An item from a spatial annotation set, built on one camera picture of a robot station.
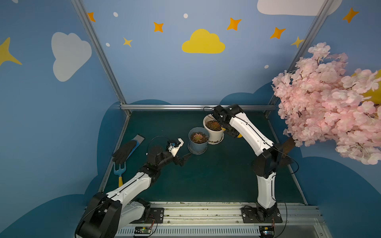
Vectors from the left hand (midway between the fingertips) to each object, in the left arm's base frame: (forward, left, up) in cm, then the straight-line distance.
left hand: (185, 144), depth 80 cm
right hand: (+10, -32, +4) cm, 34 cm away
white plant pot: (+15, -19, -12) cm, 26 cm away
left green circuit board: (-38, +20, -20) cm, 47 cm away
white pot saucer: (+14, -21, -19) cm, 32 cm away
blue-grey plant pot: (+5, -7, -12) cm, 15 cm away
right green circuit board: (-37, -42, -20) cm, 59 cm away
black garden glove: (+1, +42, -16) cm, 45 cm away
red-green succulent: (+12, -7, -10) cm, 18 cm away
